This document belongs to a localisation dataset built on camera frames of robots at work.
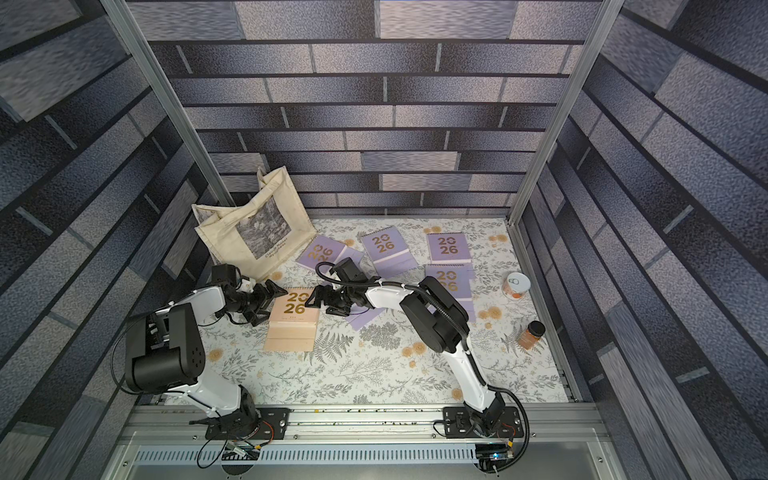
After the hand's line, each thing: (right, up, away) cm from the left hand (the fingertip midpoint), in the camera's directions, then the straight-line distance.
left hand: (281, 298), depth 93 cm
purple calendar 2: (+11, +15, +16) cm, 24 cm away
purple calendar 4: (+57, +16, +16) cm, 62 cm away
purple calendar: (+26, -6, -1) cm, 26 cm away
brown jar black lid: (+74, -6, -13) cm, 76 cm away
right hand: (+11, -3, -1) cm, 11 cm away
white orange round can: (+76, +3, +2) cm, 76 cm away
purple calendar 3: (+34, +14, +16) cm, 40 cm away
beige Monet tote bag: (-7, +19, +3) cm, 21 cm away
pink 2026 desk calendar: (+5, -8, -3) cm, 10 cm away
